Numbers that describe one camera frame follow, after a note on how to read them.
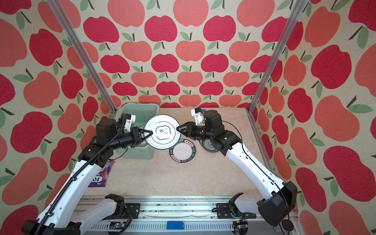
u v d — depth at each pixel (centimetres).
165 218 73
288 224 63
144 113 122
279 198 38
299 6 69
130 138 60
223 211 73
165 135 68
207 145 100
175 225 69
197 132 61
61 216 38
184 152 95
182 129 68
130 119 64
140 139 62
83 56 88
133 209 75
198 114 65
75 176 43
